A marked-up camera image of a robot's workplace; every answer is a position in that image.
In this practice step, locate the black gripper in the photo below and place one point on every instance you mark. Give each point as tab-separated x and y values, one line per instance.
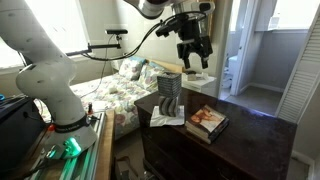
193	36

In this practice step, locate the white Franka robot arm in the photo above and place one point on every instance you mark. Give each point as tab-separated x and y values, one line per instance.
50	76

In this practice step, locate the small dark beige box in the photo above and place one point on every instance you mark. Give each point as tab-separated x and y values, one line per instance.
191	76

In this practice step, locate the black white patterned tissue box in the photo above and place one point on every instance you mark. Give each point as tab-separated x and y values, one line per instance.
169	88

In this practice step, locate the white crumpled tissue paper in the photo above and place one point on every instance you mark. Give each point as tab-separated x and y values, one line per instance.
160	120

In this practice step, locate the brown cardboard box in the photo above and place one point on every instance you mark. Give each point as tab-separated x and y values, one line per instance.
125	168

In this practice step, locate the white nightstand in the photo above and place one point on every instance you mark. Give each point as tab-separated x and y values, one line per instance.
201	84

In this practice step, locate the wooden bed headboard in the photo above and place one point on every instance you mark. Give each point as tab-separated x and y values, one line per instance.
168	65

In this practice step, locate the white toilet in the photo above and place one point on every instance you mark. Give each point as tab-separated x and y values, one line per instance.
230	68

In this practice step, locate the white room door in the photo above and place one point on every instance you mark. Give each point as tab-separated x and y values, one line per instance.
243	50

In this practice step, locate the floral pillow with blue edge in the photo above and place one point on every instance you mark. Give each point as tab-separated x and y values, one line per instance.
130	68

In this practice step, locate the bed with floral cover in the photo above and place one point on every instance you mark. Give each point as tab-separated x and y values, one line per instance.
113	96

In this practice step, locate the dark wooden dresser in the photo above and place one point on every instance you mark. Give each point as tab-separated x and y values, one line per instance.
240	146

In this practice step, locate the white louvered closet door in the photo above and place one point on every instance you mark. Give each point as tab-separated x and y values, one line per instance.
300	83

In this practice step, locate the light wooden robot table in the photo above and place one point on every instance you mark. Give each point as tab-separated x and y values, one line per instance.
105	146

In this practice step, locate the black equipment case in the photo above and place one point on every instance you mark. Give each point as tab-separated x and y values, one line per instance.
16	133

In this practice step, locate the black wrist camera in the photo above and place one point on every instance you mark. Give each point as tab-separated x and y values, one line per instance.
168	28

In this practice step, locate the black bar camera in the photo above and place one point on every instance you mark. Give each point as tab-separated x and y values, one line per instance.
116	31

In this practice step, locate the black camera boom rod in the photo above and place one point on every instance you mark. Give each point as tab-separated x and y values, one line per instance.
100	46

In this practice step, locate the aluminium rail frame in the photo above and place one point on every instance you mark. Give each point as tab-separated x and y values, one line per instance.
85	163

